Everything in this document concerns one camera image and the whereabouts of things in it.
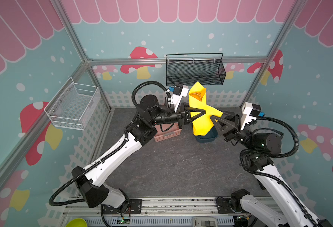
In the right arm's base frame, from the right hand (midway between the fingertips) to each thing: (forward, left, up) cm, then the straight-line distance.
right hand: (212, 116), depth 49 cm
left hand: (+1, +2, -1) cm, 3 cm away
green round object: (-27, +60, -45) cm, 80 cm away
